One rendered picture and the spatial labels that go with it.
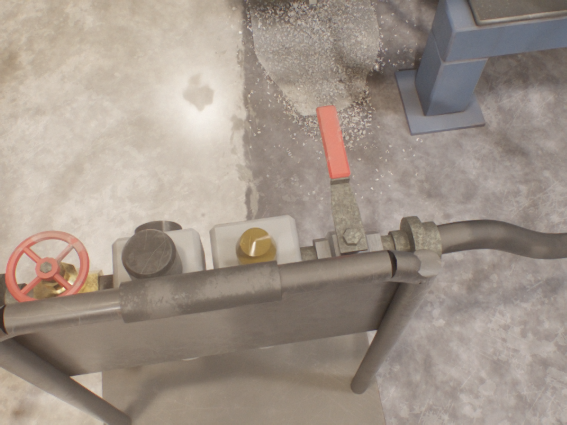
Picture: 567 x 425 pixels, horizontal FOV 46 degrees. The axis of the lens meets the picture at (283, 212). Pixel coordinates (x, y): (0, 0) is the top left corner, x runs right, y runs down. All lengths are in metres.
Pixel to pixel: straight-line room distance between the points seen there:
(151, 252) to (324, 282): 0.16
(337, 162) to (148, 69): 0.75
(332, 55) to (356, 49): 0.05
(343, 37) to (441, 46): 0.28
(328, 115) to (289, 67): 0.64
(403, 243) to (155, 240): 0.24
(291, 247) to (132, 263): 0.15
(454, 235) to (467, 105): 0.65
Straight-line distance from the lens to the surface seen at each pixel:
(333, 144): 0.65
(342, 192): 0.64
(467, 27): 1.08
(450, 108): 1.26
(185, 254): 0.63
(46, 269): 0.61
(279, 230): 0.63
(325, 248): 0.64
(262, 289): 0.50
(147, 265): 0.58
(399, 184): 1.19
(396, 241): 0.65
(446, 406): 1.08
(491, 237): 0.68
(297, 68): 1.31
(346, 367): 1.06
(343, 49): 1.33
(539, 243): 0.76
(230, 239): 0.63
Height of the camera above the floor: 1.04
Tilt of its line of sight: 65 degrees down
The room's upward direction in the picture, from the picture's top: straight up
